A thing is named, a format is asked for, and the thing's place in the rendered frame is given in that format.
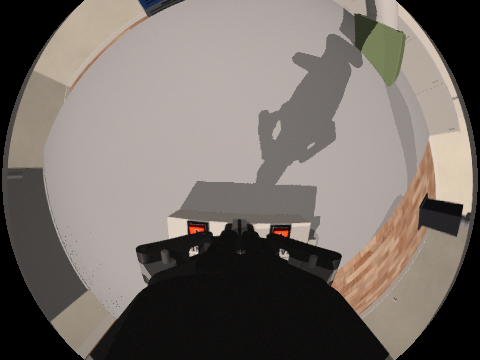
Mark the beige power strip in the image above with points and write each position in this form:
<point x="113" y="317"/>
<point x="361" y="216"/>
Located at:
<point x="183" y="222"/>

